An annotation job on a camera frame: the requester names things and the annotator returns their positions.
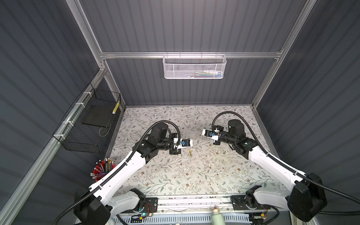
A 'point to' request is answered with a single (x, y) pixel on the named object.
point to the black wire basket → (84, 126)
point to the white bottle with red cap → (217, 218)
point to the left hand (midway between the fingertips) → (188, 140)
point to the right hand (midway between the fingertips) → (207, 129)
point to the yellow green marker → (117, 105)
